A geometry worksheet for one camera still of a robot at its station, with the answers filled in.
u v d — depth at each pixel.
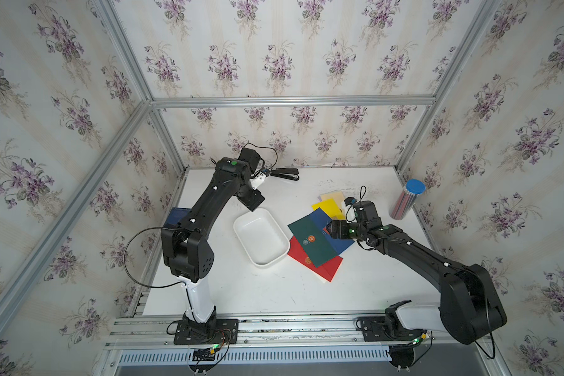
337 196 1.08
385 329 0.72
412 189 0.87
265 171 0.78
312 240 0.94
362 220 0.69
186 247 0.47
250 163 0.69
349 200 0.80
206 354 0.72
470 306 0.41
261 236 0.93
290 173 1.15
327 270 0.86
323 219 1.01
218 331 0.71
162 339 0.72
